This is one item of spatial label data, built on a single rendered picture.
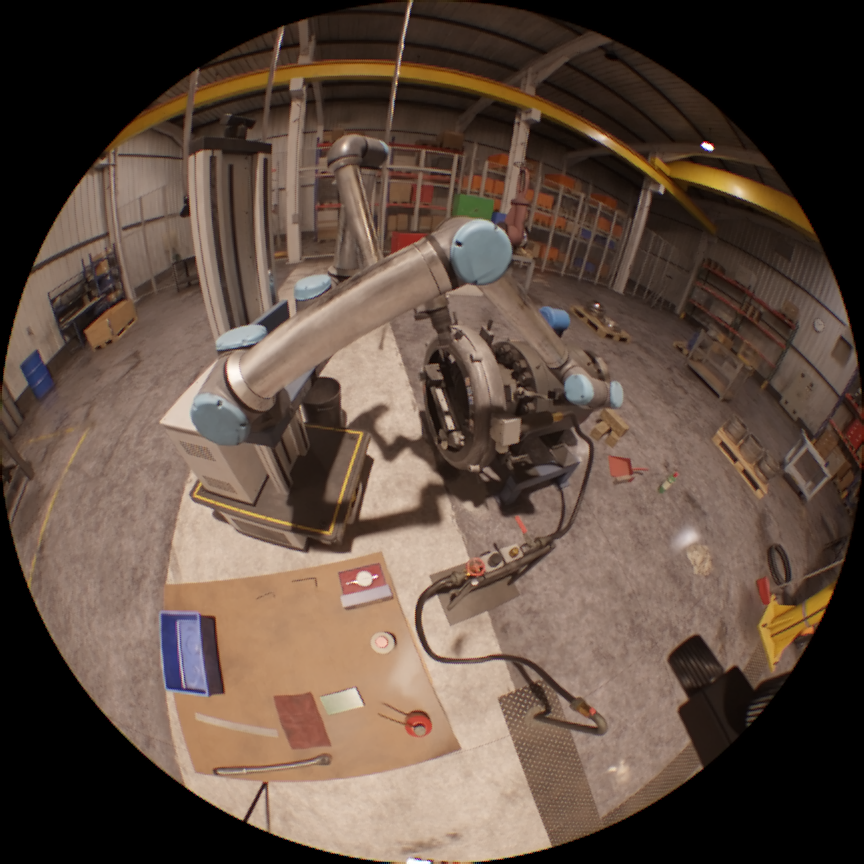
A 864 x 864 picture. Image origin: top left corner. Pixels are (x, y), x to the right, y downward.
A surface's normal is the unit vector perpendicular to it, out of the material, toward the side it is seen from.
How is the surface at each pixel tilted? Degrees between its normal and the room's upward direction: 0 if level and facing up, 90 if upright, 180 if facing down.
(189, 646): 0
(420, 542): 0
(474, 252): 86
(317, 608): 0
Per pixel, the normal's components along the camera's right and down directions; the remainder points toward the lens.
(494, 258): 0.33, 0.64
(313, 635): 0.11, -0.70
